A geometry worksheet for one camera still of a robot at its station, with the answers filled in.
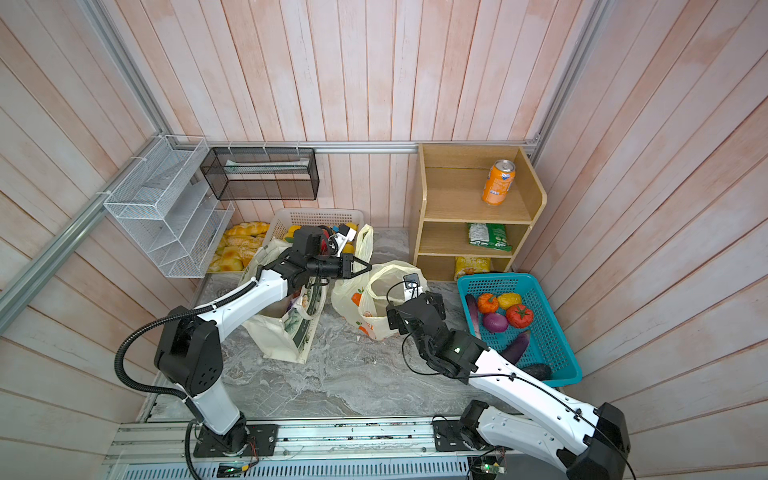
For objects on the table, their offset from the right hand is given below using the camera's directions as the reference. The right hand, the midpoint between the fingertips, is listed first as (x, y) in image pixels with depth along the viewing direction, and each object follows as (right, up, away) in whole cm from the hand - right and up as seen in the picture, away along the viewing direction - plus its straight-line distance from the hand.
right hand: (408, 297), depth 76 cm
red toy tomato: (+36, -8, +14) cm, 39 cm away
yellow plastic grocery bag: (-12, -1, +4) cm, 13 cm away
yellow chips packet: (+28, +8, +28) cm, 40 cm away
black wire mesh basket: (-50, +40, +29) cm, 70 cm away
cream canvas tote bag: (-30, -6, -5) cm, 31 cm away
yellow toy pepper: (+35, -3, +19) cm, 40 cm away
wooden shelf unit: (+22, +27, +9) cm, 36 cm away
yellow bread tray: (-59, +15, +32) cm, 69 cm away
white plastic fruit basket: (-45, +25, +38) cm, 64 cm away
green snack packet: (+28, +17, +15) cm, 36 cm away
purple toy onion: (+28, -9, +13) cm, 32 cm away
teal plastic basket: (+32, -6, +19) cm, 37 cm away
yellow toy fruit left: (-42, +21, +40) cm, 62 cm away
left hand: (-10, +6, +4) cm, 12 cm away
